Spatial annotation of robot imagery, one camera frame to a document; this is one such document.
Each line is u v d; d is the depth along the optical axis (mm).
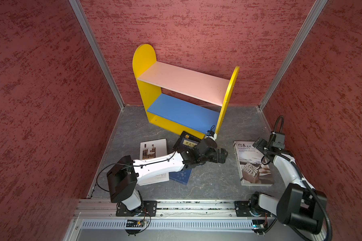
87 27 776
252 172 831
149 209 739
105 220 735
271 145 656
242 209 743
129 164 450
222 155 662
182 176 844
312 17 743
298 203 410
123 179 424
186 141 957
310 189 414
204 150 573
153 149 923
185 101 1057
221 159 657
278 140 654
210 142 588
